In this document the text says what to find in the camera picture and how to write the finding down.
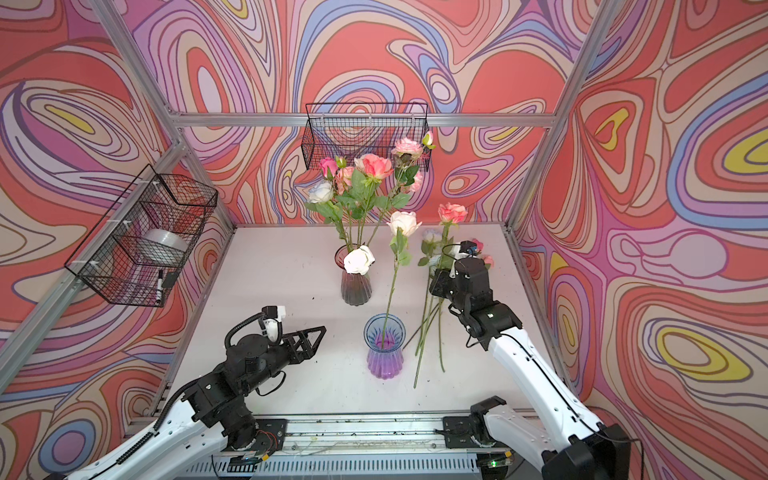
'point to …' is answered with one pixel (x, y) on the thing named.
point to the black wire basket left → (139, 249)
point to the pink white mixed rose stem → (438, 257)
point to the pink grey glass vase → (356, 289)
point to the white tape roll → (166, 237)
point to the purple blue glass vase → (384, 364)
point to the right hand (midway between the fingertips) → (437, 277)
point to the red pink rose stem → (449, 214)
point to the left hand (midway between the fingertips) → (321, 331)
